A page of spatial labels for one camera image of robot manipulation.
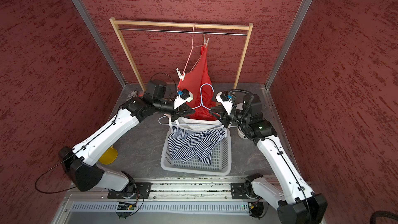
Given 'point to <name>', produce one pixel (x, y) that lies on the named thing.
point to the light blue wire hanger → (201, 104)
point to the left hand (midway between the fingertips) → (191, 113)
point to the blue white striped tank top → (191, 138)
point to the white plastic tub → (241, 134)
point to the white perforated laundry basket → (220, 162)
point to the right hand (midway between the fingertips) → (210, 113)
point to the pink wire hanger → (192, 47)
